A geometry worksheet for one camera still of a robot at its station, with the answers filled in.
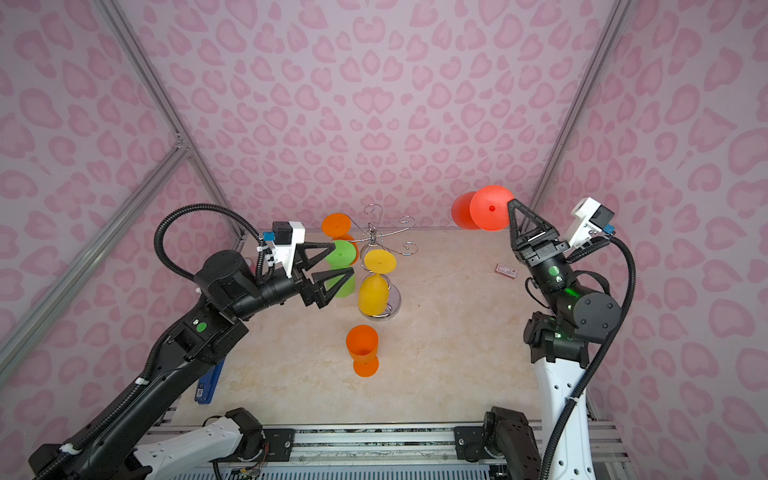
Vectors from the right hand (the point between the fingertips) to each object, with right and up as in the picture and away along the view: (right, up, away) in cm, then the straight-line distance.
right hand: (504, 209), depth 46 cm
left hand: (-26, -7, +9) cm, 29 cm away
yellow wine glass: (-22, -16, +27) cm, 38 cm away
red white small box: (+22, -13, +60) cm, 66 cm away
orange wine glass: (-25, -30, +31) cm, 50 cm away
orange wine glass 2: (-31, 0, +30) cm, 43 cm away
